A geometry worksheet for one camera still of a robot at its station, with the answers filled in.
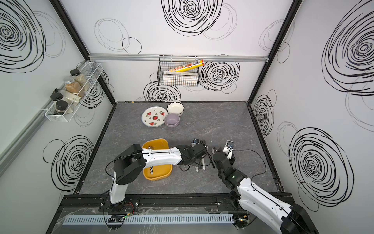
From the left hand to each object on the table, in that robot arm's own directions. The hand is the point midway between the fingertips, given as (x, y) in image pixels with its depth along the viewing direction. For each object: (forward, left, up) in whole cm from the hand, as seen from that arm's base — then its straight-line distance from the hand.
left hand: (196, 160), depth 88 cm
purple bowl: (+28, +18, +2) cm, 34 cm away
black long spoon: (+12, -5, 0) cm, 13 cm away
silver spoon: (-5, 0, 0) cm, 5 cm away
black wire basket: (+37, +7, +34) cm, 50 cm away
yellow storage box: (-9, +21, +2) cm, 23 cm away
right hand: (+3, -15, +9) cm, 18 cm away
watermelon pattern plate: (+34, +33, -1) cm, 47 cm away
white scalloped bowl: (+43, +17, 0) cm, 46 cm away
